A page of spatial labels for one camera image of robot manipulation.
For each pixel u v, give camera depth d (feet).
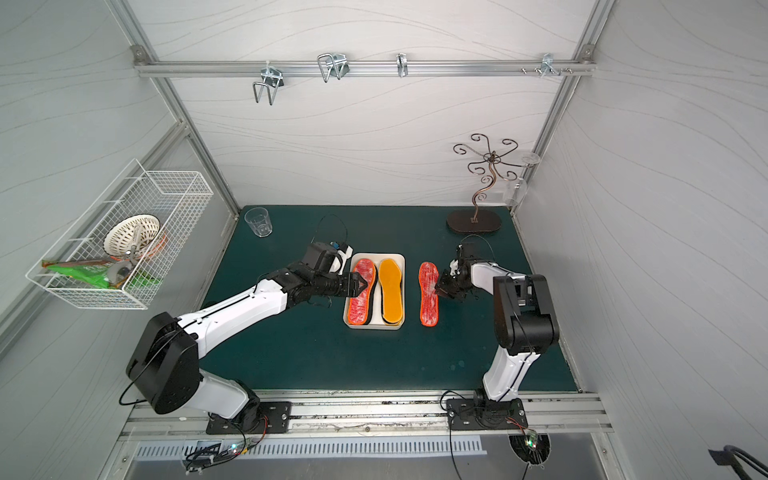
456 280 2.75
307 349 2.74
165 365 1.38
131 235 2.18
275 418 2.40
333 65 2.47
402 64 2.58
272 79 2.57
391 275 3.25
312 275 2.13
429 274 3.30
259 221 3.64
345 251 2.57
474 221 3.77
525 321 1.61
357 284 2.50
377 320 2.97
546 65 2.51
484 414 2.20
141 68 2.52
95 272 1.82
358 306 2.96
